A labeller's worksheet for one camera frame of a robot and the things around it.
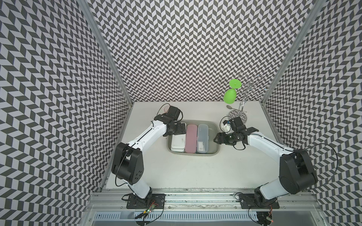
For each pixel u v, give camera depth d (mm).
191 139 929
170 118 668
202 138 937
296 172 433
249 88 827
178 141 883
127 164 444
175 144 875
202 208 720
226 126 826
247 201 728
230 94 895
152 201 704
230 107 1163
